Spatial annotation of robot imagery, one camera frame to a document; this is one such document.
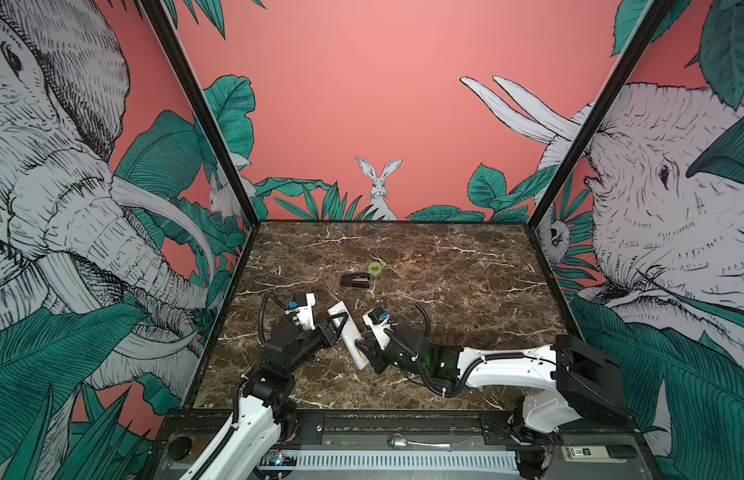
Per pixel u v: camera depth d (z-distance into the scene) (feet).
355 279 3.33
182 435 2.39
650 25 2.32
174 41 2.44
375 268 3.50
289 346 1.93
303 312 2.30
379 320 2.16
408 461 2.30
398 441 2.39
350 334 2.49
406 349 1.81
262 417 1.75
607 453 2.21
